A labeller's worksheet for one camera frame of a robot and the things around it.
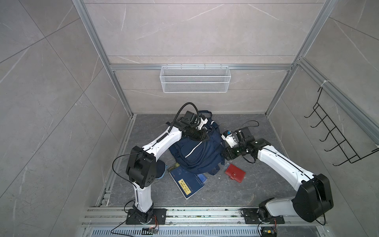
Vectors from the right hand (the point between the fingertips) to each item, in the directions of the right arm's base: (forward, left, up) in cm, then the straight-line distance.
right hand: (227, 151), depth 84 cm
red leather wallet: (-9, -5, -10) cm, 14 cm away
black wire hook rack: (-11, -48, +18) cm, 52 cm away
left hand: (+7, +9, +6) cm, 13 cm away
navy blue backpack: (-3, +13, +2) cm, 13 cm away
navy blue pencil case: (-5, +40, -11) cm, 42 cm away
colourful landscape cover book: (-3, +30, -11) cm, 32 cm away
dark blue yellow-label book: (-14, +23, -10) cm, 29 cm away
